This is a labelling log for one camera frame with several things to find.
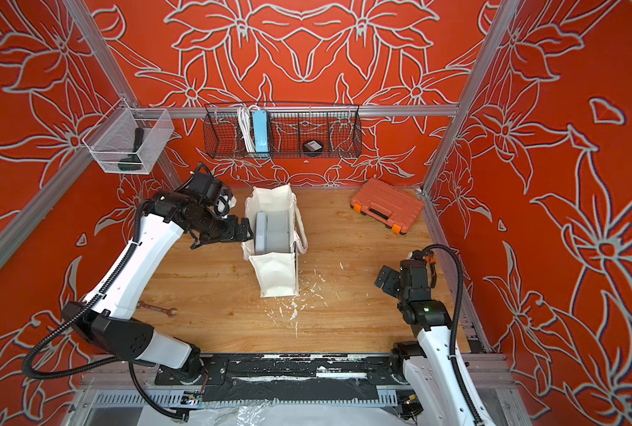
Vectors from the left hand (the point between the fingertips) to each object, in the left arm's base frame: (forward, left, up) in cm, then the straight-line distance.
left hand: (240, 234), depth 74 cm
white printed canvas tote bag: (-7, -10, -10) cm, 16 cm away
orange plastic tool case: (+32, -49, -19) cm, 62 cm away
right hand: (-3, -46, -13) cm, 48 cm away
